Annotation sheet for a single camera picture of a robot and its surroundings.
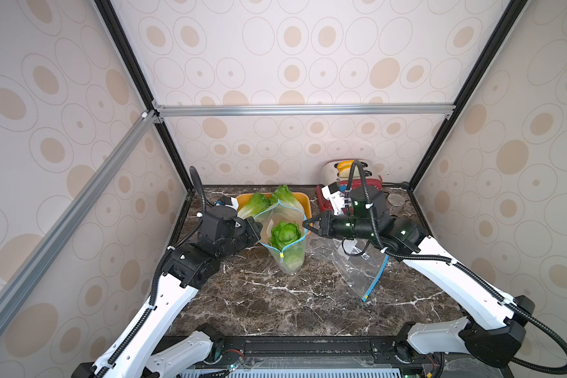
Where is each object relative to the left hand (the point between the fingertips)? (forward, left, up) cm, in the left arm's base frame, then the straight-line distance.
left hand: (270, 223), depth 66 cm
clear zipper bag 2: (+4, -34, -32) cm, 46 cm away
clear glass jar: (+24, -48, -18) cm, 57 cm away
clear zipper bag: (+26, 0, -28) cm, 38 cm away
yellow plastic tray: (+32, -11, -25) cm, 42 cm away
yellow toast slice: (+39, -29, -12) cm, 50 cm away
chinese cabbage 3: (+4, -5, -13) cm, 14 cm away
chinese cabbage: (+25, +9, -23) cm, 35 cm away
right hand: (0, -11, +2) cm, 11 cm away
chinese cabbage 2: (+31, -3, -21) cm, 38 cm away
